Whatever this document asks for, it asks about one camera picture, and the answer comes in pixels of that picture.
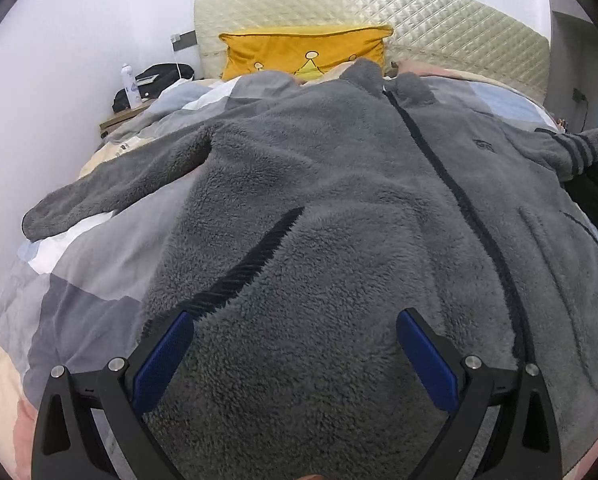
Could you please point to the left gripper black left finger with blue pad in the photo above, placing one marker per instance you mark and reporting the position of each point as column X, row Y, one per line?
column 67, row 443

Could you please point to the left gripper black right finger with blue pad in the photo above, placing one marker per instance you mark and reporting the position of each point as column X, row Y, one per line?
column 524, row 443

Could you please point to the grey fleece zip jacket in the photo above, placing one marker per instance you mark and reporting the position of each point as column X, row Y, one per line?
column 339, row 239

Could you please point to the wooden bedside table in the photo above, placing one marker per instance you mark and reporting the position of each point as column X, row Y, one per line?
column 114, row 122

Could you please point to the white spray bottle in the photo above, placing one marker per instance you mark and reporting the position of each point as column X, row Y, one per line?
column 130, row 87

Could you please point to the black bag on nightstand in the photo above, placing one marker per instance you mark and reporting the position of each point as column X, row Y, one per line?
column 156, row 78

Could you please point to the cream quilted headboard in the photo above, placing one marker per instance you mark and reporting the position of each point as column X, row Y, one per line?
column 462, row 35

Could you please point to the yellow crown pillow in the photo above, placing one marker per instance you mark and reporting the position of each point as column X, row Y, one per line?
column 307, row 52

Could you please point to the black wall plug right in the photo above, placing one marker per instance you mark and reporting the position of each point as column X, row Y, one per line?
column 578, row 95

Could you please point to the grey wall socket plate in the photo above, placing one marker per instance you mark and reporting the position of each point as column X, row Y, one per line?
column 184, row 40

